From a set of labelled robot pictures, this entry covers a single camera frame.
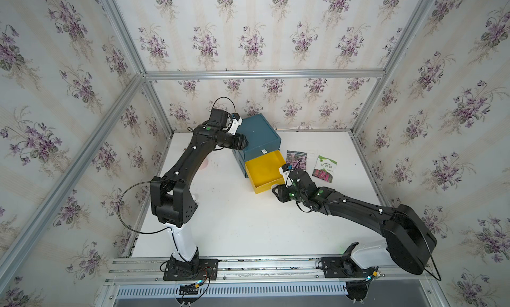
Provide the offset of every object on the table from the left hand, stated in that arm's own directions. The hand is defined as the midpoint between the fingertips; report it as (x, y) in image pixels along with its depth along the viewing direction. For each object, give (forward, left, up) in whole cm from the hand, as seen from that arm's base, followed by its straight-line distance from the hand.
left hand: (243, 144), depth 87 cm
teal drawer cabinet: (0, -9, +2) cm, 9 cm away
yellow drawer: (-7, -10, -12) cm, 17 cm away
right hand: (-17, -15, -11) cm, 25 cm away
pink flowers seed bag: (+6, -28, -19) cm, 34 cm away
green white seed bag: (-1, -42, -19) cm, 46 cm away
